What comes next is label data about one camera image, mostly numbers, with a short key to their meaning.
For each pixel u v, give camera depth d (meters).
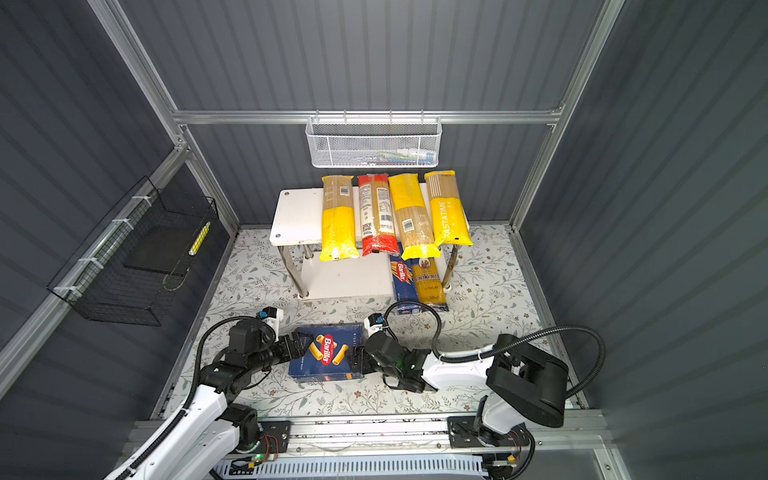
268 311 0.75
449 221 0.72
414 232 0.69
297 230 0.73
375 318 0.75
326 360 0.80
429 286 0.93
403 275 0.93
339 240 0.68
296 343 0.74
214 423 0.54
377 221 0.71
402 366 0.64
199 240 0.79
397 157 0.94
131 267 0.72
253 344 0.66
